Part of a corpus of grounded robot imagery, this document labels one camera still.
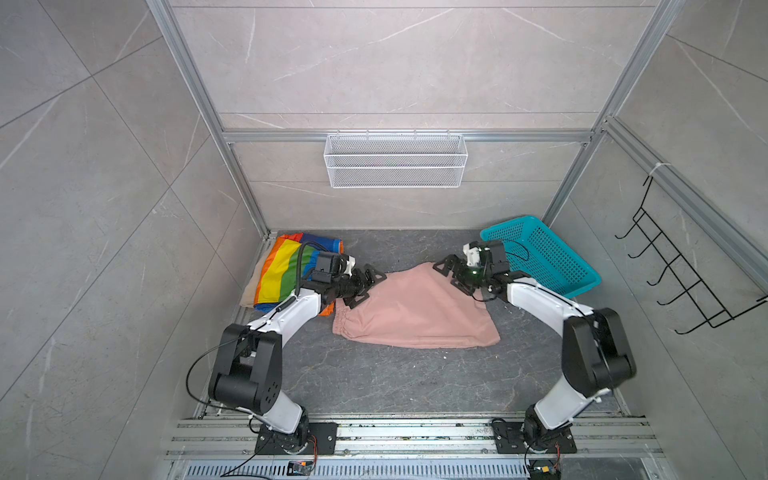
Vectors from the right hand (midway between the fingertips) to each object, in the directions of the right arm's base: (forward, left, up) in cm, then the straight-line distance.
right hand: (441, 270), depth 91 cm
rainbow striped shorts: (-1, +50, -1) cm, 50 cm away
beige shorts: (-1, +63, -9) cm, 64 cm away
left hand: (-4, +19, +2) cm, 20 cm away
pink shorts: (-6, +6, -13) cm, 15 cm away
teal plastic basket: (+20, -40, -13) cm, 47 cm away
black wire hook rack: (-17, -50, +18) cm, 56 cm away
